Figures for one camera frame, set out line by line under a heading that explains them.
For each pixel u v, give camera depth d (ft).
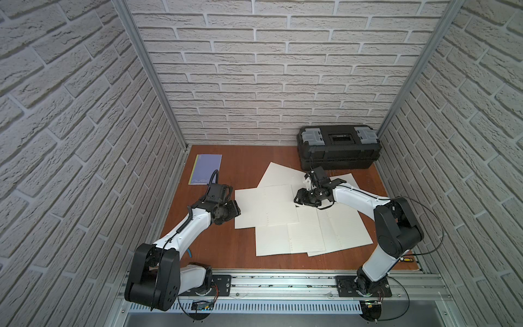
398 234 1.53
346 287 2.40
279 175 3.49
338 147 3.28
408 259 2.61
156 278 1.29
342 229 2.90
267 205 3.33
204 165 3.63
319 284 2.49
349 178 3.50
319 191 2.29
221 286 2.39
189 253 2.66
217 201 2.18
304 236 2.81
